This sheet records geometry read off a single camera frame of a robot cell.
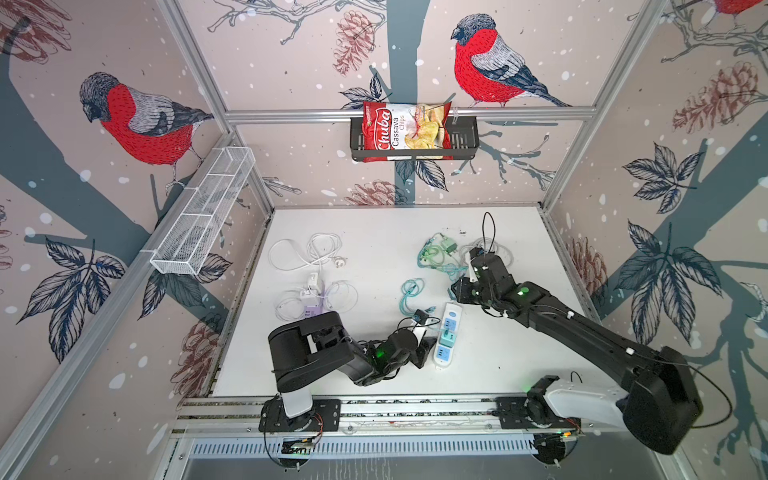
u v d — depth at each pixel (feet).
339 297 3.14
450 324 2.87
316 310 2.96
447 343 2.66
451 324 2.87
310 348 1.67
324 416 2.40
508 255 3.45
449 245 3.50
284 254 3.49
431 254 3.42
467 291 2.40
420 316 2.49
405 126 2.88
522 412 2.37
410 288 3.18
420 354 2.46
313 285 2.95
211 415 2.48
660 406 1.29
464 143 3.11
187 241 2.34
